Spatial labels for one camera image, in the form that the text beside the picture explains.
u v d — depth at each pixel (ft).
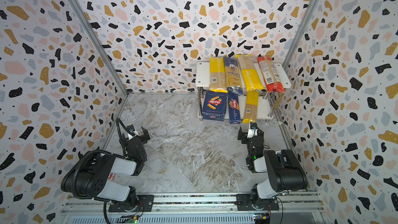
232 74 2.59
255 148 2.26
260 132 2.71
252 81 2.56
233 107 3.30
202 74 2.79
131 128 2.45
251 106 3.39
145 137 2.81
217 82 2.50
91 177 1.44
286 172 1.49
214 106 3.21
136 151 2.27
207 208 2.40
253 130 2.55
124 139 2.55
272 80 2.52
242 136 2.72
